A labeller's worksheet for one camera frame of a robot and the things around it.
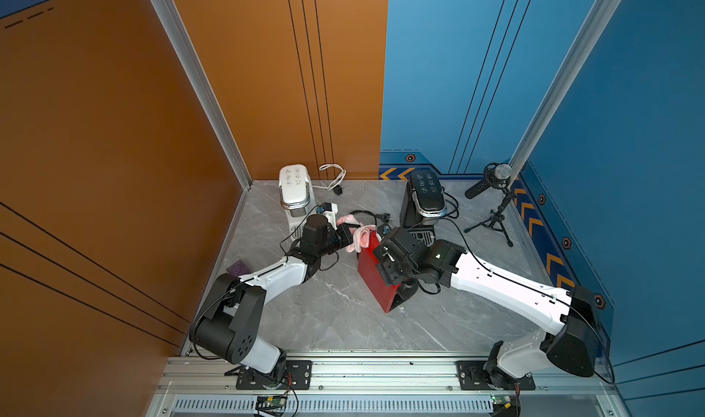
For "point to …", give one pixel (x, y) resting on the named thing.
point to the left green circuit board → (273, 400)
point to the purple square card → (238, 268)
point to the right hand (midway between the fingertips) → (389, 264)
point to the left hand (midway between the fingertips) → (362, 224)
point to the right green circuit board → (501, 400)
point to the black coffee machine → (423, 203)
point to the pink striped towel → (361, 232)
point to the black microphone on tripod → (497, 175)
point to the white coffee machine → (296, 196)
